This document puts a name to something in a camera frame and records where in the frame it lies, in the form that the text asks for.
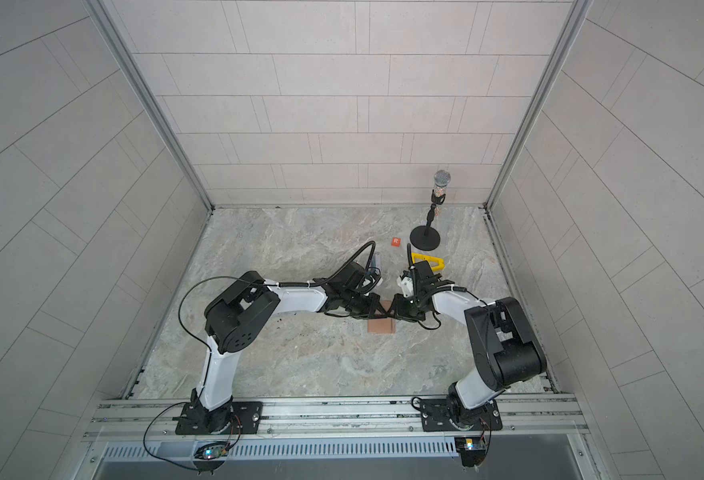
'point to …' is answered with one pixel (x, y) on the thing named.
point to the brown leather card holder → (382, 325)
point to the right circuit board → (471, 449)
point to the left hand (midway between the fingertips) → (393, 312)
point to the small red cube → (395, 241)
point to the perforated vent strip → (389, 449)
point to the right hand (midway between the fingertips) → (390, 313)
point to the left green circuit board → (211, 451)
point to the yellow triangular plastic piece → (439, 261)
